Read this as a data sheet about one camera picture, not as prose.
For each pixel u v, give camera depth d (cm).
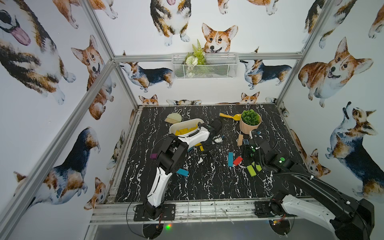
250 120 97
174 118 113
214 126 80
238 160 90
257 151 57
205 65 86
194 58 82
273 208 67
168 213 74
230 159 92
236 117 113
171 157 55
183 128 106
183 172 87
